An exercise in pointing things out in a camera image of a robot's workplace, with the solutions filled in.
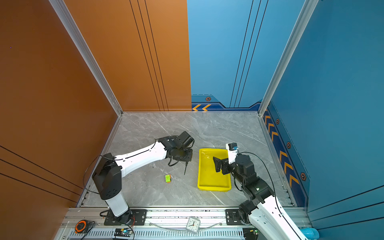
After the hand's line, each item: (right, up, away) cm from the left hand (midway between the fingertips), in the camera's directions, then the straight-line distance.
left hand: (191, 156), depth 85 cm
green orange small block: (-13, -13, 0) cm, 19 cm away
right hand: (+15, +2, -9) cm, 18 cm away
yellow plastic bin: (+10, -13, +1) cm, 16 cm away
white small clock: (+1, -29, -15) cm, 33 cm away
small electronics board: (-32, -33, -14) cm, 48 cm away
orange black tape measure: (-50, -29, -16) cm, 60 cm away
